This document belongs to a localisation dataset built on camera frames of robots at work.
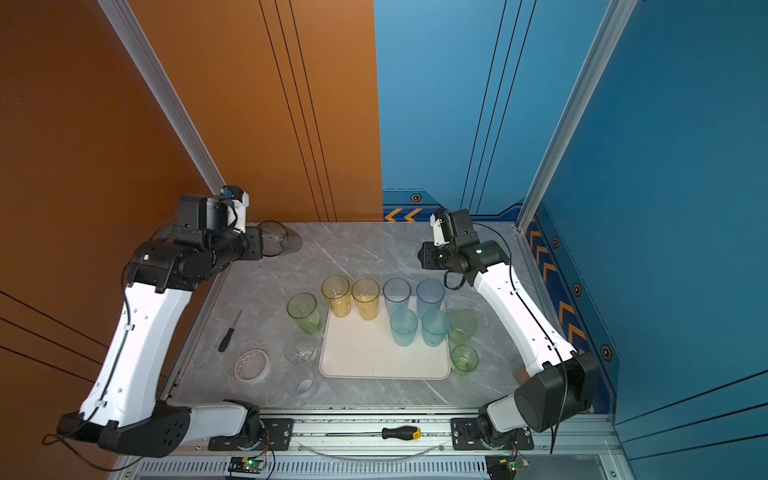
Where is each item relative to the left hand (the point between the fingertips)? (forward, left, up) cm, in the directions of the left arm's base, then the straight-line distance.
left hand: (259, 232), depth 67 cm
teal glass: (-6, -43, -33) cm, 55 cm away
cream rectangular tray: (-12, -19, -37) cm, 43 cm away
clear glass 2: (-22, -6, -36) cm, 42 cm away
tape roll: (-21, +8, -37) cm, 43 cm away
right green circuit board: (-39, -59, -36) cm, 80 cm away
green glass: (-4, -4, -27) cm, 28 cm away
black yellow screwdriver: (-33, -35, -35) cm, 60 cm away
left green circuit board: (-40, +4, -39) cm, 56 cm away
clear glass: (-14, -4, -36) cm, 39 cm away
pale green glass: (-7, -51, -31) cm, 60 cm away
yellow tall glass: (-1, -23, -24) cm, 33 cm away
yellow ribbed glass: (+2, -14, -27) cm, 30 cm away
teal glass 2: (-6, -34, -32) cm, 47 cm away
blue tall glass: (0, -41, -26) cm, 49 cm away
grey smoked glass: (+5, -1, -8) cm, 10 cm away
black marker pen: (-8, +20, -38) cm, 43 cm away
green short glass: (-15, -51, -36) cm, 64 cm away
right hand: (+4, -38, -12) cm, 40 cm away
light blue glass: (+1, -32, -27) cm, 42 cm away
